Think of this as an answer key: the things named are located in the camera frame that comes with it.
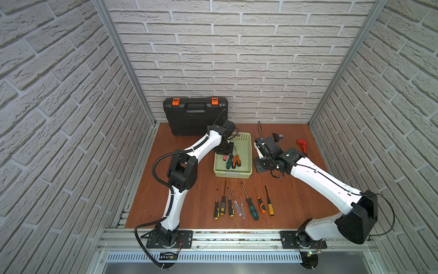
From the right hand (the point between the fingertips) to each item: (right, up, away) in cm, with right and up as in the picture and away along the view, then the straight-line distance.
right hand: (261, 162), depth 80 cm
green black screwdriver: (-15, -2, +17) cm, 22 cm away
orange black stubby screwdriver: (-12, -2, +17) cm, 21 cm away
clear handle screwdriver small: (-9, -23, +1) cm, 25 cm away
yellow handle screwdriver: (+5, -23, +1) cm, 24 cm away
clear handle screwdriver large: (-12, -22, +2) cm, 25 cm away
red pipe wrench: (+33, +8, +26) cm, 43 cm away
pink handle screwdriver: (-17, +1, +12) cm, 21 cm away
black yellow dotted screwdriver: (-18, -20, +3) cm, 28 cm away
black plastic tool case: (-36, +25, +17) cm, 47 cm away
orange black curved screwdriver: (+1, -22, +2) cm, 22 cm away
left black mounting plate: (-36, -33, -7) cm, 49 cm away
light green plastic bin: (-6, +5, +26) cm, 27 cm away
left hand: (-14, +5, +14) cm, 21 cm away
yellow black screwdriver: (-21, -23, 0) cm, 32 cm away
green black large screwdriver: (-4, -23, -1) cm, 24 cm away
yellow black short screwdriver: (-14, -22, +1) cm, 26 cm away
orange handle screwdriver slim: (-10, -1, +18) cm, 20 cm away
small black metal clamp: (+17, +12, +29) cm, 36 cm away
